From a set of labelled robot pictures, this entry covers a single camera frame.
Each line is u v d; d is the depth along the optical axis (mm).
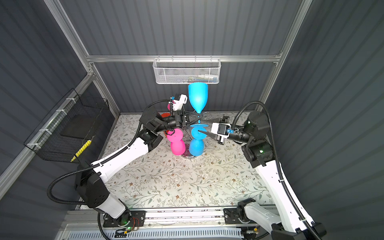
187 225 737
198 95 578
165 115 595
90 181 420
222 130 422
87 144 708
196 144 731
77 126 752
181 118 566
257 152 450
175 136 687
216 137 498
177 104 600
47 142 632
